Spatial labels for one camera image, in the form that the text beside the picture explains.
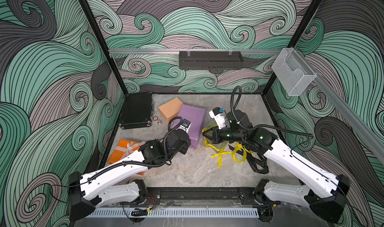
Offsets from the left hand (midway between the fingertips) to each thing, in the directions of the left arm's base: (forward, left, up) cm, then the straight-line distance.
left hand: (186, 134), depth 71 cm
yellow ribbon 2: (+2, -14, -17) cm, 22 cm away
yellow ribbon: (0, -32, -22) cm, 39 cm away
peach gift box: (+29, +11, -16) cm, 36 cm away
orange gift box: (-2, +34, -11) cm, 36 cm away
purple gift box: (+18, -6, -10) cm, 21 cm away
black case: (+35, +39, -25) cm, 57 cm away
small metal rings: (+25, +23, -22) cm, 40 cm away
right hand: (-3, -7, +5) cm, 9 cm away
